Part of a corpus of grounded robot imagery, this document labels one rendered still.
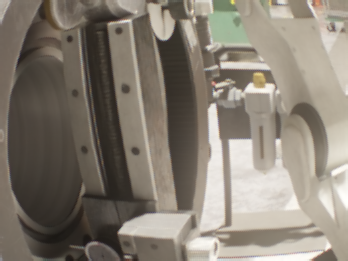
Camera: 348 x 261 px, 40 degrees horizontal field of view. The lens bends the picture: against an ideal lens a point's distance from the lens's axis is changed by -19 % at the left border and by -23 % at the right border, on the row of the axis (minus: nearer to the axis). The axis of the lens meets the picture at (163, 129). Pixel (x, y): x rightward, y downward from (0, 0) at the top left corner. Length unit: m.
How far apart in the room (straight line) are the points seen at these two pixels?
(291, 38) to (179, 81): 0.23
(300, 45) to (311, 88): 0.09
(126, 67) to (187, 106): 0.30
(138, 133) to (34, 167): 0.27
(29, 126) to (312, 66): 0.51
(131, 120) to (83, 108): 0.07
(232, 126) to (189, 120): 0.62
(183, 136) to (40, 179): 0.26
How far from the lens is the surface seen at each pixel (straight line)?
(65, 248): 0.79
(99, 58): 0.69
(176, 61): 0.93
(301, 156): 0.88
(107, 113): 0.71
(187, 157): 0.95
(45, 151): 0.89
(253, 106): 1.43
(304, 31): 0.98
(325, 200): 0.89
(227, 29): 4.01
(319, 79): 0.94
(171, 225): 0.68
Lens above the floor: 0.82
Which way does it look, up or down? 18 degrees down
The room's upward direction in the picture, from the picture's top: 7 degrees counter-clockwise
